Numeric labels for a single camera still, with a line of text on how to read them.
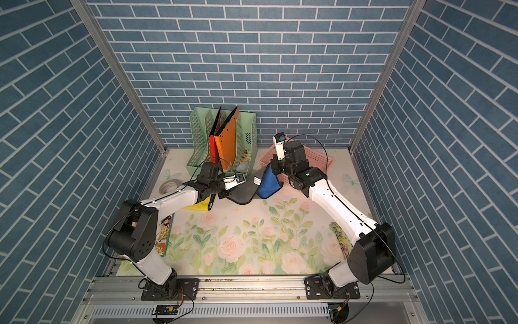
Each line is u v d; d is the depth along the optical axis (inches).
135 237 18.2
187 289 28.9
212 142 33.9
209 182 28.5
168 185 40.0
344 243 33.3
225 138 33.4
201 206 36.8
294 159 23.0
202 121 42.8
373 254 16.1
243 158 45.3
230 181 31.7
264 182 34.3
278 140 26.7
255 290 29.6
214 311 30.3
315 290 28.8
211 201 38.1
